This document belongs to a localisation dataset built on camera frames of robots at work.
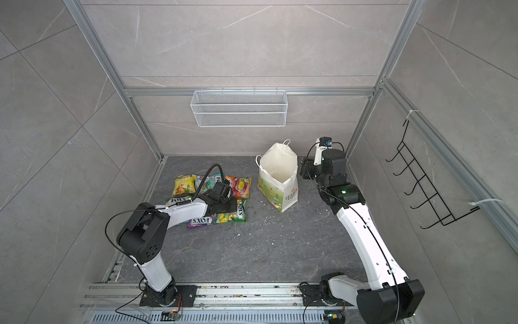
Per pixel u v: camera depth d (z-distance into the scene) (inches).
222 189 29.9
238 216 35.6
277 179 30.7
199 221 35.6
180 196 39.5
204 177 28.7
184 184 39.7
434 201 25.2
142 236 18.8
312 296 28.7
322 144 23.7
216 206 28.4
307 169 24.9
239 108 39.7
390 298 14.2
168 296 25.7
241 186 40.1
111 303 28.7
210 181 41.4
